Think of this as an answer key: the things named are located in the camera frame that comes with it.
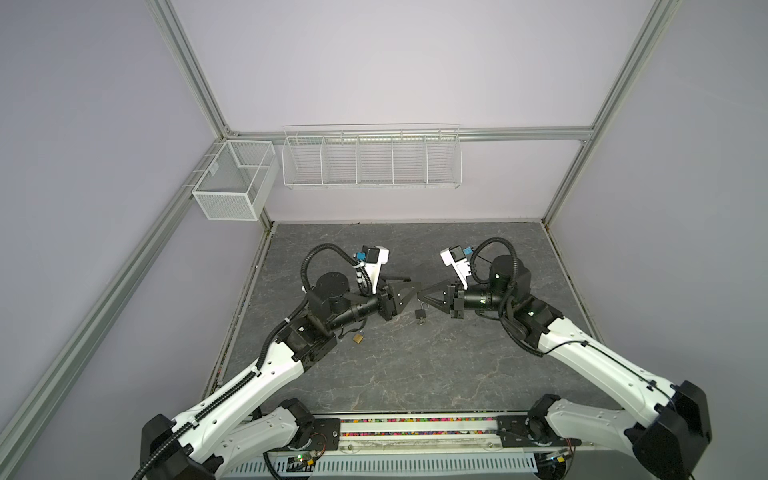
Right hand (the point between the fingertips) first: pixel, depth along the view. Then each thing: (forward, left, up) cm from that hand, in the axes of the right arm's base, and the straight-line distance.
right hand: (418, 299), depth 65 cm
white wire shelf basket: (+54, +25, +1) cm, 60 cm away
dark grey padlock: (+11, -3, -28) cm, 31 cm away
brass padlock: (+4, +17, -29) cm, 34 cm away
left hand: (+1, +1, +3) cm, 3 cm away
